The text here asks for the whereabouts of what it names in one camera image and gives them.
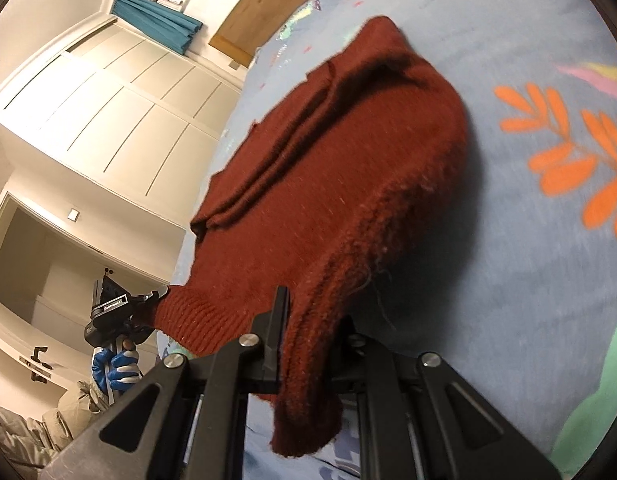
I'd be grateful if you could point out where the wooden headboard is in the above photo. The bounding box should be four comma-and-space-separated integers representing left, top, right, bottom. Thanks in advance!
208, 0, 359, 68

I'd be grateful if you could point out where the person's left hand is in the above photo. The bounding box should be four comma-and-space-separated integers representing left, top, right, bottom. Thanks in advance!
91, 342, 140, 393

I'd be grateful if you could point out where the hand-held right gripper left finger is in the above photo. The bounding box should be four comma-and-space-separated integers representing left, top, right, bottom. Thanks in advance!
36, 285, 294, 480

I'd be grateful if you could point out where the printed blue duvet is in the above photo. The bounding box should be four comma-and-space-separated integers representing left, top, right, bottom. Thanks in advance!
156, 0, 617, 480

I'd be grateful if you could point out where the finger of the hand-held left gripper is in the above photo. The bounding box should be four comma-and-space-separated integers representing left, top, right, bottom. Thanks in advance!
131, 284, 170, 328

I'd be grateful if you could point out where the dark red knit sweater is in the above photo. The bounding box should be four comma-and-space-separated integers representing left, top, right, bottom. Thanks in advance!
153, 15, 471, 458

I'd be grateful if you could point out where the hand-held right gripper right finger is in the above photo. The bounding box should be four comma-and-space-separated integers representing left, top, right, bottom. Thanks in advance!
333, 315, 561, 480

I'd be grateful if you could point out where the teal curtain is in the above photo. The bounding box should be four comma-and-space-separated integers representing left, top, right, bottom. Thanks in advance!
112, 0, 204, 56

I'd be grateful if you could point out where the white wardrobe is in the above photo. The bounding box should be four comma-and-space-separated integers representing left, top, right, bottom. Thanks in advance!
0, 15, 244, 291

